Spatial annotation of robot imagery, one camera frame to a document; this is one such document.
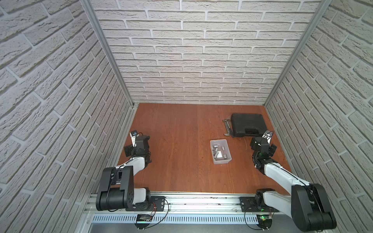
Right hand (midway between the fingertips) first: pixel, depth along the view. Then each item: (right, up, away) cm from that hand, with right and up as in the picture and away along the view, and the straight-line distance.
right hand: (265, 141), depth 87 cm
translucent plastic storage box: (-26, -4, +9) cm, 27 cm away
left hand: (-81, 0, +2) cm, 81 cm away
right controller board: (-8, -38, -16) cm, 42 cm away
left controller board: (-70, -38, -16) cm, 81 cm away
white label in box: (-27, -10, +5) cm, 29 cm away
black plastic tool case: (-5, +9, +14) cm, 17 cm away
